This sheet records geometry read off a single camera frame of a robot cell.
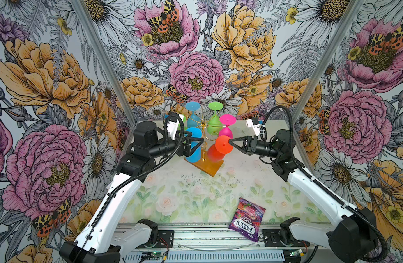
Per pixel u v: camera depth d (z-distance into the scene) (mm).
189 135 664
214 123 878
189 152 550
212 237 761
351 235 385
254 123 650
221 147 642
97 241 372
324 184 932
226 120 759
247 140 628
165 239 734
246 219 778
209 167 967
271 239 736
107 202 405
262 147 617
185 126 894
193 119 885
